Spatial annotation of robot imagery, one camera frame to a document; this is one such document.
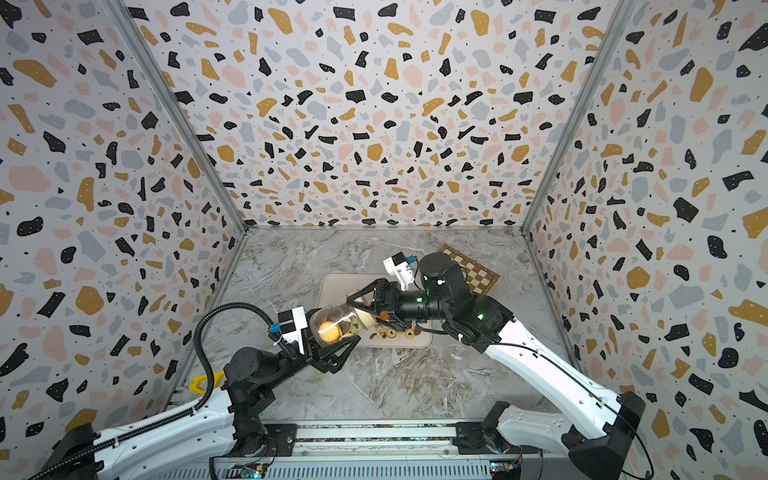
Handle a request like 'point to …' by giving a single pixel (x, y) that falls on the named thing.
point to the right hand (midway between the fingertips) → (357, 314)
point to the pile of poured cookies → (384, 333)
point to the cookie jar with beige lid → (331, 324)
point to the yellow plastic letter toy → (218, 375)
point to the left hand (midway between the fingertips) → (351, 324)
